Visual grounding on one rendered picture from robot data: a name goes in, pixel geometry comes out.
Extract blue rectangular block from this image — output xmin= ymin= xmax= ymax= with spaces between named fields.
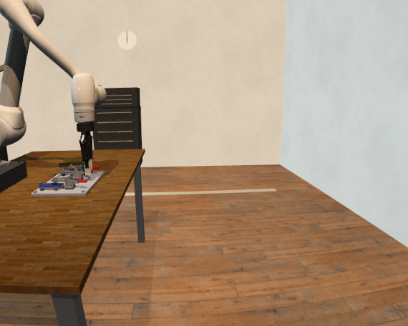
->
xmin=39 ymin=183 xmax=64 ymax=189

